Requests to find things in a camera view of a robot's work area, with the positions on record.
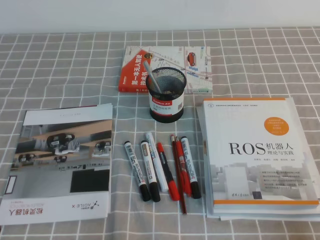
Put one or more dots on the black mesh pen holder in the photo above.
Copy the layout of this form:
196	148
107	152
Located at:
167	104

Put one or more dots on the white marker pen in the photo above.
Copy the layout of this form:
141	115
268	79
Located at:
157	162

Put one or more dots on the silver pen in holder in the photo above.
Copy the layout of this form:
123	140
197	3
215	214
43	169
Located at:
151	75

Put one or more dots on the red pen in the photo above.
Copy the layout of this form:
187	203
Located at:
186	185

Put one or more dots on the dark red pencil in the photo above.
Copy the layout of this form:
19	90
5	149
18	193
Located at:
178	175

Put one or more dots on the black marker red cap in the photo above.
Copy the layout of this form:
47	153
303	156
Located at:
172	188

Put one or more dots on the leftmost black cap marker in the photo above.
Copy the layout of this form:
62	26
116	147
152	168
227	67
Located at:
143	189

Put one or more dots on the rightmost black cap marker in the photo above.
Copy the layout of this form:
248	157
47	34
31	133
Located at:
195	189

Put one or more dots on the white orange ROS book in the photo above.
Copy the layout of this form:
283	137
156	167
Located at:
255	155

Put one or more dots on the Agilex robot brochure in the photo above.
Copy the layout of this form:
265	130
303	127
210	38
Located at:
61	169

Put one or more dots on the papers under ROS book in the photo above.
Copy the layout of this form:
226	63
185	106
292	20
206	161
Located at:
202	117

